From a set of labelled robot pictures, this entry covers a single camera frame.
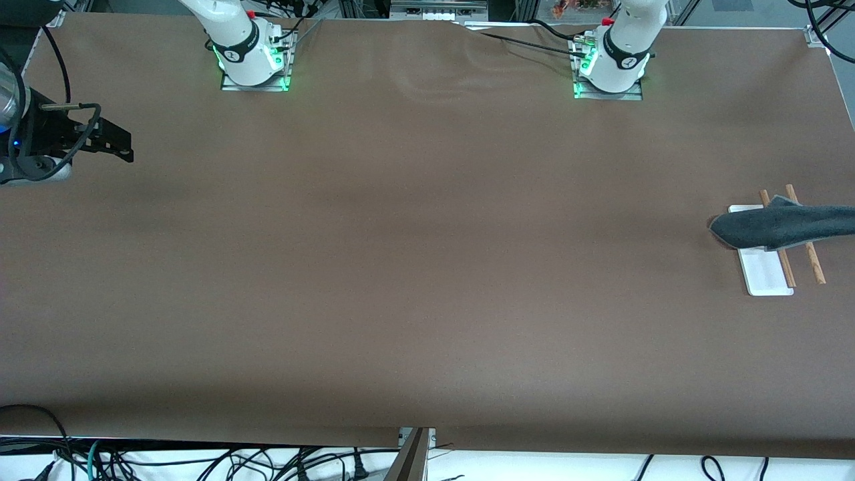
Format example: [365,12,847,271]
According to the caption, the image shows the long black table cable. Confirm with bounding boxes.
[458,23,587,59]

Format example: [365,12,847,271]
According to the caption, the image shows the metal table bracket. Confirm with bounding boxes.
[384,428,435,481]

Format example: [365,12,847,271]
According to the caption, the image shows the white towel rack wooden bars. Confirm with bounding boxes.
[728,184,828,297]

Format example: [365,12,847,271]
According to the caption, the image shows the short black table cable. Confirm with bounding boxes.
[531,19,588,43]

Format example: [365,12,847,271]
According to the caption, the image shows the brown table cover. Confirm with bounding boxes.
[0,13,855,460]

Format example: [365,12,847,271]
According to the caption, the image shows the orange background object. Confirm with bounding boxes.
[551,0,619,19]

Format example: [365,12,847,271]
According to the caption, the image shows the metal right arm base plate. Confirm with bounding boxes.
[220,30,295,92]

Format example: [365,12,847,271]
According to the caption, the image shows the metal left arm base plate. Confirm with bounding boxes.
[573,37,644,101]

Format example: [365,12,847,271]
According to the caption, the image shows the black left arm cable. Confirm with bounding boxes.
[788,0,855,64]

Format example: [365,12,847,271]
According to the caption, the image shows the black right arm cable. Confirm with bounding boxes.
[0,23,102,181]

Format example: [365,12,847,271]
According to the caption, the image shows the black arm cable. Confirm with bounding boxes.
[0,23,102,181]
[788,0,855,64]

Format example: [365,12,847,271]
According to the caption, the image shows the thick black floor cable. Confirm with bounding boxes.
[0,404,71,481]

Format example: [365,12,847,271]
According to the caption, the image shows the dark grey towel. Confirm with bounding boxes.
[708,195,855,253]

